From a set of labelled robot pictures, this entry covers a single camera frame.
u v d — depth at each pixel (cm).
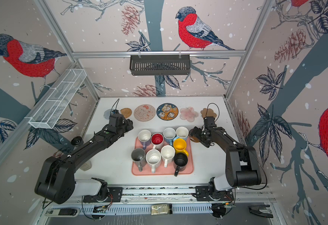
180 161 83
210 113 111
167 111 111
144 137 95
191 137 95
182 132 91
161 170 81
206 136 68
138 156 85
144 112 110
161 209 66
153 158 86
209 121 73
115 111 78
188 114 111
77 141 83
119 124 70
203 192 74
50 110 73
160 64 107
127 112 110
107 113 110
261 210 68
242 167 43
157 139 93
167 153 86
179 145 89
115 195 73
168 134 92
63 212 66
